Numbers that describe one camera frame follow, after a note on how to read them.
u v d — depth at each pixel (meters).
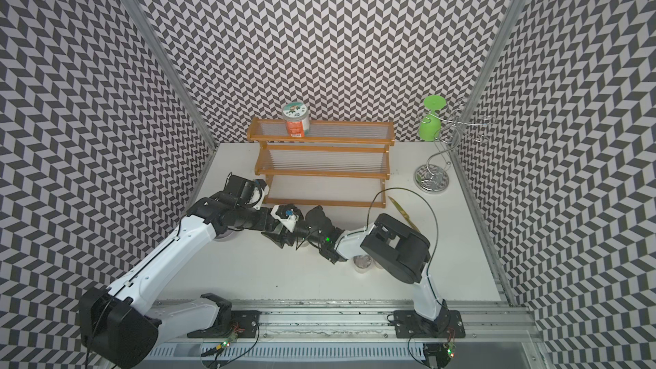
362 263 0.79
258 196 0.65
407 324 0.74
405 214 0.97
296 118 0.76
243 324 0.73
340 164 1.77
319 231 0.66
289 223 0.72
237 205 0.60
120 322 0.37
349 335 0.72
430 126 0.92
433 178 1.03
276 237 0.72
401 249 0.51
